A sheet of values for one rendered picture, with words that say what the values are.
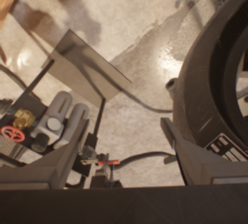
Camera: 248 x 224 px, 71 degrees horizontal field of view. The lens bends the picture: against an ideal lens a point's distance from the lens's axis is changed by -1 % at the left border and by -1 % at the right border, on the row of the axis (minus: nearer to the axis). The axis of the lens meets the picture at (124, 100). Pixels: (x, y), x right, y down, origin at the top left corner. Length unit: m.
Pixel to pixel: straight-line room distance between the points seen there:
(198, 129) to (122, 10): 0.65
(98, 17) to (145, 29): 0.22
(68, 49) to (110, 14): 0.28
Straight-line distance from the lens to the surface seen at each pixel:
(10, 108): 0.68
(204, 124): 0.30
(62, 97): 0.77
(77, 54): 0.96
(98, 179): 0.59
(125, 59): 0.92
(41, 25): 0.97
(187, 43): 0.91
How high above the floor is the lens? 0.82
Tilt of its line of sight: 49 degrees down
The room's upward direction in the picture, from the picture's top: 172 degrees counter-clockwise
